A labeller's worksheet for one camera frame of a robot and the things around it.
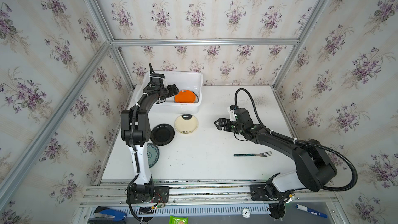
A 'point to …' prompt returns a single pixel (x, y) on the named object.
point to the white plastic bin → (185, 80)
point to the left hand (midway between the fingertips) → (173, 90)
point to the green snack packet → (173, 220)
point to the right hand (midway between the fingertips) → (218, 124)
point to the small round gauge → (246, 212)
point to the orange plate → (186, 96)
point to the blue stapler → (103, 212)
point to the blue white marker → (303, 208)
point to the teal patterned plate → (153, 154)
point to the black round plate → (161, 134)
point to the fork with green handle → (264, 154)
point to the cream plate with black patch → (186, 124)
